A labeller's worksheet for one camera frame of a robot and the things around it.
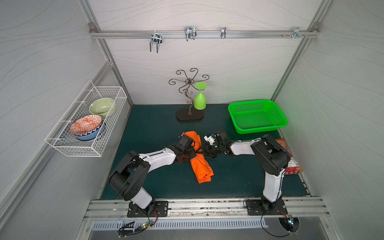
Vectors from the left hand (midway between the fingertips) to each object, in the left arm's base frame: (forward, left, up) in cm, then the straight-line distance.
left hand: (196, 154), depth 89 cm
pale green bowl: (+10, +47, +31) cm, 57 cm away
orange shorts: (-10, -4, +3) cm, 11 cm away
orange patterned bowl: (-4, +47, +32) cm, 57 cm away
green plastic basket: (+28, -42, +4) cm, 51 cm away
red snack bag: (-6, -56, 0) cm, 56 cm away
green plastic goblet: (+27, -2, +20) cm, 33 cm away
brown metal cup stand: (+36, +4, -3) cm, 36 cm away
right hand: (+2, -1, -1) cm, 2 cm away
